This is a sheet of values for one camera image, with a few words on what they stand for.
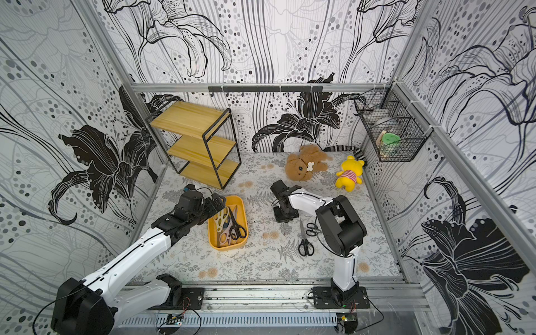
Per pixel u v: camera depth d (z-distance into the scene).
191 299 0.73
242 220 0.91
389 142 0.78
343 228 0.50
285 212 0.80
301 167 1.01
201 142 0.79
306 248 0.84
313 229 0.90
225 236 0.87
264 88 0.91
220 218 0.92
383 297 0.73
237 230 0.88
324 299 0.70
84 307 0.39
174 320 0.72
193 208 0.63
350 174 1.01
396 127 0.79
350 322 0.70
